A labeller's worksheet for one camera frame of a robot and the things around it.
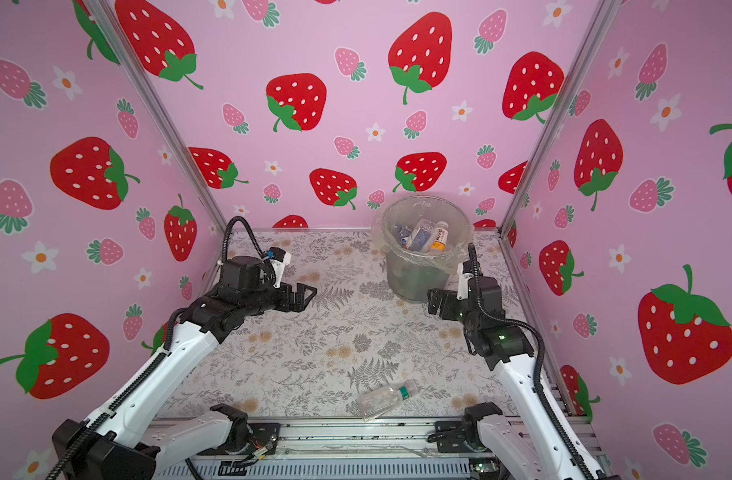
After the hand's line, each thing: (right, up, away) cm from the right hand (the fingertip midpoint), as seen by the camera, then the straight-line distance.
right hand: (443, 292), depth 77 cm
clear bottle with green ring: (-17, -31, +3) cm, 35 cm away
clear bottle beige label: (+2, +15, +10) cm, 18 cm away
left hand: (-37, +1, -1) cm, 37 cm away
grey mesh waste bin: (-8, +4, +12) cm, 15 cm away
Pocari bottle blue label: (-9, +17, +19) cm, 27 cm away
